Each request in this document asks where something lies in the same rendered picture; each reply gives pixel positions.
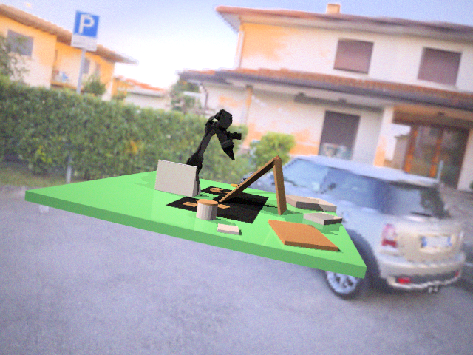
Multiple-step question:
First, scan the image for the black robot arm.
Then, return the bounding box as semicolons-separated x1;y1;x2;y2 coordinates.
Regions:
186;109;242;174

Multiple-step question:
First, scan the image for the grey cylinder with orange top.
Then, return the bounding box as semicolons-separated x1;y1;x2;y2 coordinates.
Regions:
196;199;218;220

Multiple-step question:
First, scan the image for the pale pink flat square tile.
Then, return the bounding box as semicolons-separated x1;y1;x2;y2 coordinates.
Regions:
217;224;239;235

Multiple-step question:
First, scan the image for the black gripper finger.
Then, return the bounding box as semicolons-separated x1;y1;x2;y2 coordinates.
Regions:
223;145;235;160

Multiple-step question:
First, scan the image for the orange flat rectangular board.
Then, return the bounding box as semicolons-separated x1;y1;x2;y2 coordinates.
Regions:
268;220;338;251

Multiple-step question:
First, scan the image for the pale pink flat rectangular slab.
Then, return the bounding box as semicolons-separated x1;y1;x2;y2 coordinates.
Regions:
285;195;338;212

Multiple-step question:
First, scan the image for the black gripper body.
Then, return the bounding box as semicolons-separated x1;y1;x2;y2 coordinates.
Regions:
217;130;234;149

